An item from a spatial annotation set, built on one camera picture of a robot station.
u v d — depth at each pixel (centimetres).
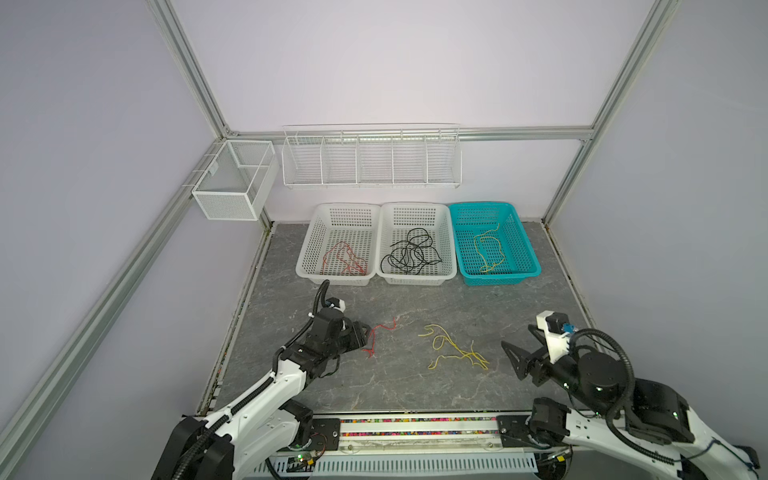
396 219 116
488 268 104
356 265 108
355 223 108
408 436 75
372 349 88
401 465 158
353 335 74
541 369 55
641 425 44
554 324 52
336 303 79
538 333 56
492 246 112
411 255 108
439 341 89
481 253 108
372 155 101
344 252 111
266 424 58
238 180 103
